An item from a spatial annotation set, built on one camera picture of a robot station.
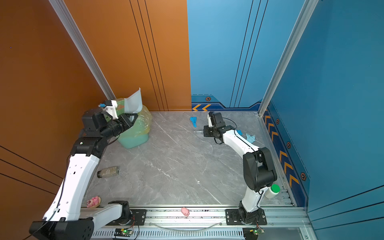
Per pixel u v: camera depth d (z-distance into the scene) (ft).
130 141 3.08
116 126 1.93
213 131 2.31
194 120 3.78
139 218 2.42
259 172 1.60
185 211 2.47
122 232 2.33
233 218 2.38
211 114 2.75
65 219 1.21
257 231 2.28
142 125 2.76
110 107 2.00
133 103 2.41
